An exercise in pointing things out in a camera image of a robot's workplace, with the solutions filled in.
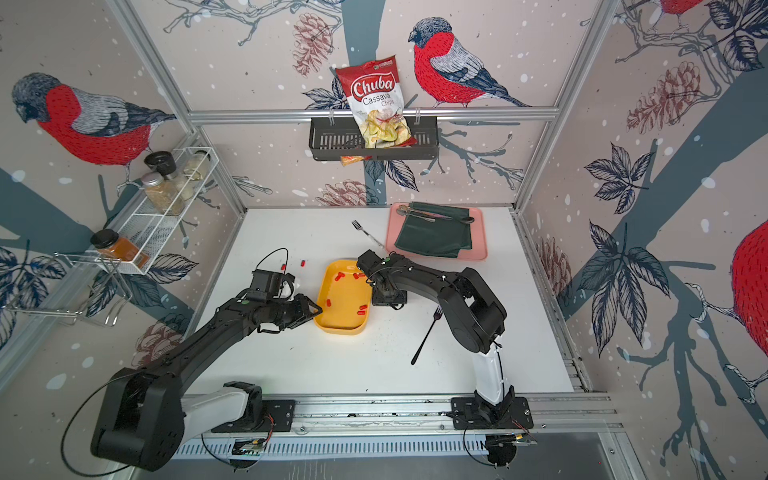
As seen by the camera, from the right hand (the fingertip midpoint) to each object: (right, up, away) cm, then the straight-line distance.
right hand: (386, 300), depth 93 cm
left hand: (-18, 0, -9) cm, 20 cm away
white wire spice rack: (-58, +28, -19) cm, 67 cm away
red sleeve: (-37, +9, +11) cm, 40 cm away
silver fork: (-11, +24, +22) cm, 34 cm away
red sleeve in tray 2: (-11, +7, +8) cm, 15 cm away
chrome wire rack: (-62, +11, -35) cm, 72 cm away
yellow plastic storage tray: (-13, 0, +1) cm, 14 cm away
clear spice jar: (-54, +39, -9) cm, 68 cm away
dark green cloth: (+22, +20, +18) cm, 34 cm away
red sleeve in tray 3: (-7, -2, 0) cm, 7 cm away
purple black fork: (+17, -4, 0) cm, 17 cm away
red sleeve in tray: (-16, +7, +8) cm, 19 cm away
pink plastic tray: (+34, +14, +14) cm, 39 cm away
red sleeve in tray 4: (-8, -4, 0) cm, 9 cm away
